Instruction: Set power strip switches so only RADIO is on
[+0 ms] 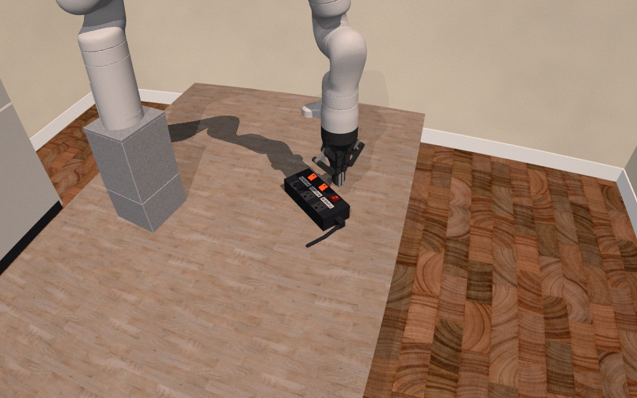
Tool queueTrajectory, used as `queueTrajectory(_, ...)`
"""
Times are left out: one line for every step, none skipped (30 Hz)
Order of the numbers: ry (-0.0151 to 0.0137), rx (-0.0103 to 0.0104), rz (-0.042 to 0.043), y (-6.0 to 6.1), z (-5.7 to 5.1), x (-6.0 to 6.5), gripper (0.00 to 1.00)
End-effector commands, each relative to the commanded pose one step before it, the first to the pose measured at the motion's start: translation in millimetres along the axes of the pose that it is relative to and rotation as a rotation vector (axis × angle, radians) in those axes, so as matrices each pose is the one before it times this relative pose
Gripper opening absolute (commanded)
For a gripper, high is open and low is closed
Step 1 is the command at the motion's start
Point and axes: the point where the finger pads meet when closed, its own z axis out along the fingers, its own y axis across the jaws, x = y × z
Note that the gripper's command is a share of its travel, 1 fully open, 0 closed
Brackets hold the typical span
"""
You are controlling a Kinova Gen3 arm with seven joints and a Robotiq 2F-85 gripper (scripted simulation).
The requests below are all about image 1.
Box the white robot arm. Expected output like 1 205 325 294
56 0 367 134

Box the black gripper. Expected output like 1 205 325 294
312 126 365 187

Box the black power strip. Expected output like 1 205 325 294
284 168 350 247

